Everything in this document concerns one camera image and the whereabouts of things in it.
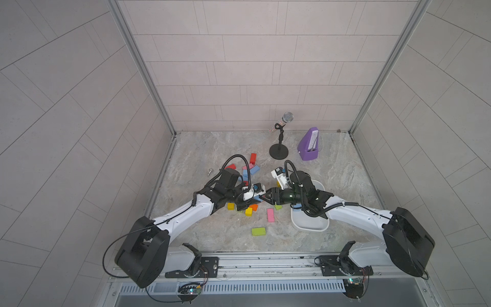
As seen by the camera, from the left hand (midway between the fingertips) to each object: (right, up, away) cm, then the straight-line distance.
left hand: (259, 195), depth 81 cm
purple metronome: (+26, +21, +18) cm, 38 cm away
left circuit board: (-25, -29, -15) cm, 41 cm away
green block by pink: (+9, -7, +5) cm, 12 cm away
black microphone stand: (+12, +18, +27) cm, 35 cm away
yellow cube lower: (-5, -8, +2) cm, 9 cm away
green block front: (0, -15, -2) cm, 15 cm away
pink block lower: (+5, -10, +3) cm, 11 cm away
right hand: (+1, 0, -4) cm, 4 cm away
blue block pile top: (-2, +9, +18) cm, 20 cm away
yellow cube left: (-10, 0, -15) cm, 18 cm away
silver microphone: (+13, +34, +4) cm, 37 cm away
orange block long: (-2, -6, +5) cm, 8 cm away
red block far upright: (-3, +14, +23) cm, 28 cm away
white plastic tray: (+19, -11, 0) cm, 22 cm away
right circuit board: (+34, -30, -13) cm, 47 cm away
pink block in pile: (-4, +11, +18) cm, 22 cm away
